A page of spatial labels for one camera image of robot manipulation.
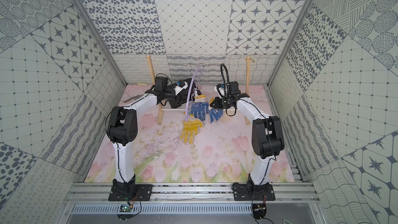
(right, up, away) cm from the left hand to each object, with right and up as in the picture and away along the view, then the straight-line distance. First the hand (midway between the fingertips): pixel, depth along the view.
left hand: (194, 95), depth 93 cm
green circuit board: (-32, -54, -21) cm, 66 cm away
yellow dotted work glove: (-3, -21, +3) cm, 22 cm away
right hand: (+11, -7, -1) cm, 13 cm away
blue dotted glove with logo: (+3, -8, +11) cm, 14 cm away
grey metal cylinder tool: (-46, -2, +18) cm, 49 cm away
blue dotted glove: (+13, -12, +5) cm, 18 cm away
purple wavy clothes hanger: (-1, +2, -15) cm, 15 cm away
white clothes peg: (+1, +1, +2) cm, 3 cm away
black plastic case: (-10, -3, -5) cm, 12 cm away
